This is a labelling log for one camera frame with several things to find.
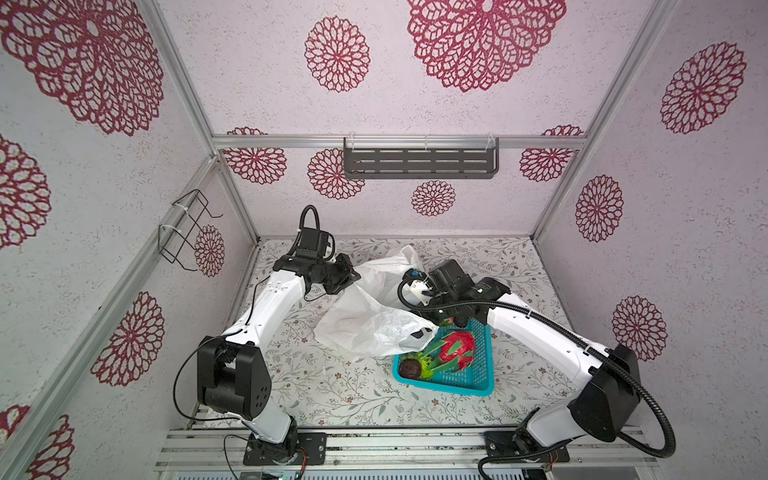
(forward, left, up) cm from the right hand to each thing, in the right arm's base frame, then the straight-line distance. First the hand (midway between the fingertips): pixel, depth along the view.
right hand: (410, 311), depth 78 cm
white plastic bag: (-4, +10, +2) cm, 11 cm away
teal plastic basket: (-12, -18, -15) cm, 27 cm away
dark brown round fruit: (-12, 0, -9) cm, 15 cm away
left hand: (+9, +14, +2) cm, 17 cm away
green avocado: (-11, -5, -12) cm, 17 cm away
